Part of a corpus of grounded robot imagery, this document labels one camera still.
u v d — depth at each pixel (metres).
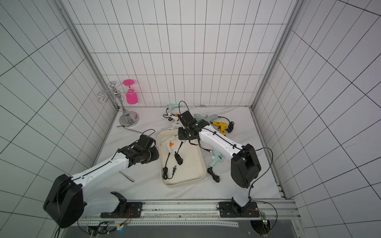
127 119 1.10
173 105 1.21
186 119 0.65
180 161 0.86
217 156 0.90
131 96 1.04
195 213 0.73
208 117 1.12
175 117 1.10
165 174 0.81
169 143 0.97
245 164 0.45
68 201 0.40
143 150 0.65
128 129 1.07
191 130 0.61
